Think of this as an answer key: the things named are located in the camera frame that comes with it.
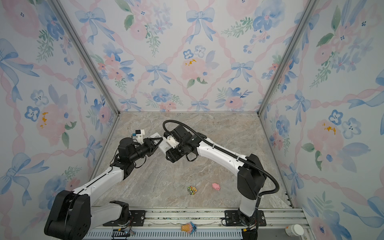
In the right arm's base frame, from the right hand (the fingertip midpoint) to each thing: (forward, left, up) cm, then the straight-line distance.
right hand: (170, 153), depth 80 cm
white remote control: (+3, +3, +4) cm, 6 cm away
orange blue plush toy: (-32, -11, -12) cm, 36 cm away
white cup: (-32, -57, -9) cm, 66 cm away
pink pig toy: (-12, -25, -15) cm, 31 cm away
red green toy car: (-14, -12, -14) cm, 23 cm away
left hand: (+6, +4, +6) cm, 9 cm away
